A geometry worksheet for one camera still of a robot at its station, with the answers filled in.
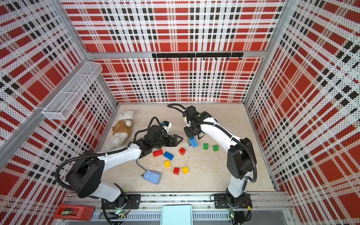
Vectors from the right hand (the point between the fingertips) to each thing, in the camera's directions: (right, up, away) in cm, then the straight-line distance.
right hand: (193, 133), depth 86 cm
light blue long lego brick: (+1, -6, +1) cm, 6 cm away
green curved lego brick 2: (+15, -10, +6) cm, 19 cm away
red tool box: (-58, -36, -19) cm, 71 cm away
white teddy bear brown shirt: (-49, +1, +10) cm, 50 cm away
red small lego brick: (-7, -12, +4) cm, 15 cm away
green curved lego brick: (+9, -10, +8) cm, 15 cm away
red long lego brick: (-23, -14, +6) cm, 27 cm away
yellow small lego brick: (-5, -21, -3) cm, 22 cm away
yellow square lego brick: (-16, -19, 0) cm, 25 cm away
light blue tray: (-9, -37, -19) cm, 43 cm away
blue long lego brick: (-16, -15, +4) cm, 22 cm away
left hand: (-8, -3, -1) cm, 8 cm away
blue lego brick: (-2, -6, +1) cm, 6 cm away
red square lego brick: (-10, -22, -4) cm, 25 cm away
